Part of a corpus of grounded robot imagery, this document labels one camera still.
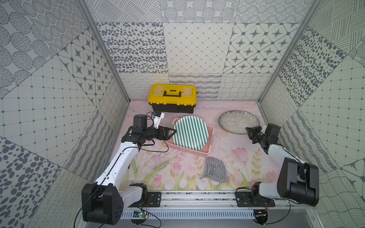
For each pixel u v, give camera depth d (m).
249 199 0.73
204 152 0.84
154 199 0.74
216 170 0.82
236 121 0.98
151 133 0.68
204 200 0.76
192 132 0.95
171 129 0.73
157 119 0.71
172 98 1.01
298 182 0.43
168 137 0.69
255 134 0.81
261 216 0.72
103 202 0.38
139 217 0.70
